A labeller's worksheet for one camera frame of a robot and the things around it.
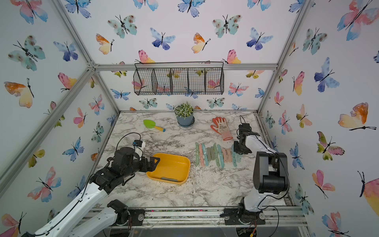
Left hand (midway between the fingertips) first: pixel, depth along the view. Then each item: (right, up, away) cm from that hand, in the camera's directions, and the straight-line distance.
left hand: (154, 158), depth 77 cm
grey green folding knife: (+6, -14, +7) cm, 16 cm away
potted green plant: (+14, +24, +22) cm, 36 cm away
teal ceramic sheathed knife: (+28, -2, +19) cm, 34 cm away
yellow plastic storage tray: (+6, -9, +17) cm, 21 cm away
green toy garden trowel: (-11, +18, +34) cm, 40 cm away
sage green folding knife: (+30, -2, +19) cm, 35 cm away
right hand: (+51, +2, +16) cm, 54 cm away
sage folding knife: (+33, -1, +21) cm, 39 cm away
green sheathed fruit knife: (+22, -1, +19) cm, 30 cm away
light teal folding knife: (+49, -3, +16) cm, 52 cm away
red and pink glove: (+42, +15, +33) cm, 55 cm away
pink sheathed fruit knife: (+26, -4, +19) cm, 32 cm away
